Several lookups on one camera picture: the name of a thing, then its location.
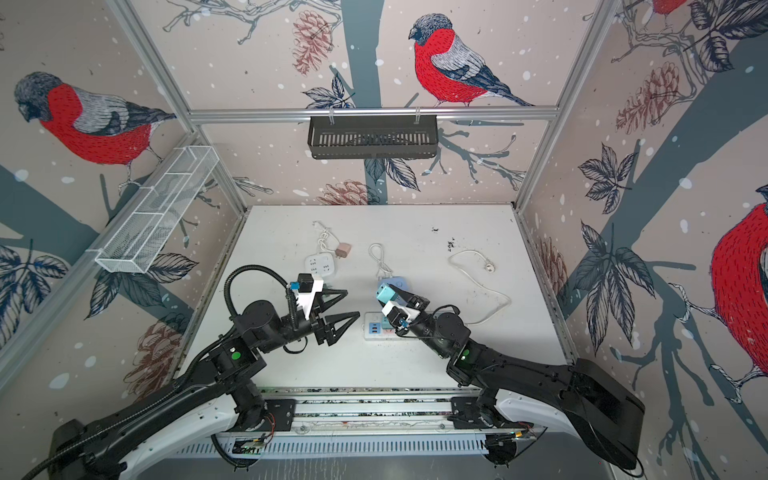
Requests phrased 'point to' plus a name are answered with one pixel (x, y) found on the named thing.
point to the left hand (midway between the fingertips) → (349, 307)
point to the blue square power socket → (399, 282)
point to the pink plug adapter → (342, 250)
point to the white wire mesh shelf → (137, 245)
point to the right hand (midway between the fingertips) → (387, 293)
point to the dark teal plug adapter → (385, 293)
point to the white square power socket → (320, 264)
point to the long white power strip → (373, 329)
